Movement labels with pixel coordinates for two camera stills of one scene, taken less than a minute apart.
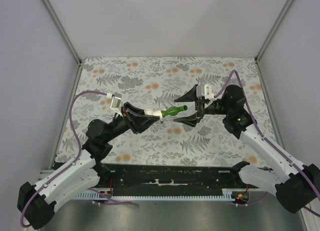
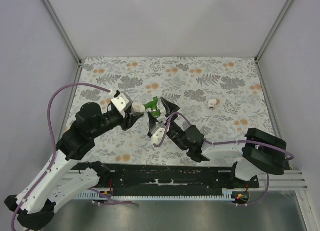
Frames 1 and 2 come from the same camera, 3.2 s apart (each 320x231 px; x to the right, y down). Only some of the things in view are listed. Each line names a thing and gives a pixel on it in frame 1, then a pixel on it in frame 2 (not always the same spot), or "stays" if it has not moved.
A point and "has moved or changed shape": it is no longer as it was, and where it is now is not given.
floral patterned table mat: (104, 84) stays
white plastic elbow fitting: (153, 112) has moved or changed shape
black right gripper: (191, 96) → (169, 107)
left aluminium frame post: (60, 28) stays
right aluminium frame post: (289, 2) stays
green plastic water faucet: (173, 110) has moved or changed shape
